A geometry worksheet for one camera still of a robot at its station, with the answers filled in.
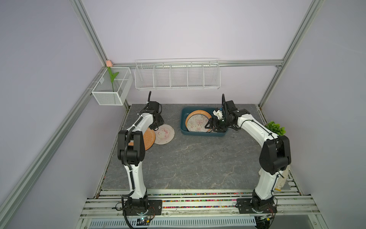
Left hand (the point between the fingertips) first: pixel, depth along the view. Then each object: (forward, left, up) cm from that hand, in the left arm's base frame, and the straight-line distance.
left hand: (160, 123), depth 99 cm
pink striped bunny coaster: (-5, -2, -8) cm, 9 cm away
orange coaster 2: (-7, +9, -8) cm, 14 cm away
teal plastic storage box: (+14, -18, -4) cm, 23 cm away
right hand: (-10, -32, +6) cm, 34 cm away
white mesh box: (+9, +31, +23) cm, 40 cm away
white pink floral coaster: (+2, -26, -5) cm, 27 cm away
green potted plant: (-18, -74, +8) cm, 77 cm away
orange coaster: (+13, -28, -5) cm, 31 cm away
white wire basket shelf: (+32, -14, +18) cm, 40 cm away
